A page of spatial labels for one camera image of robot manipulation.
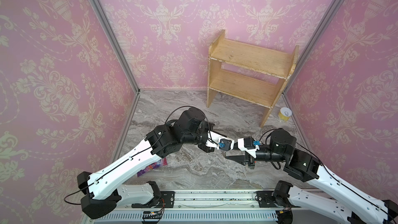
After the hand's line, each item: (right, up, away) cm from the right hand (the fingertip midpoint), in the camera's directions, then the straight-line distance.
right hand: (232, 139), depth 59 cm
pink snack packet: (-33, -18, +25) cm, 45 cm away
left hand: (-3, +2, +1) cm, 4 cm away
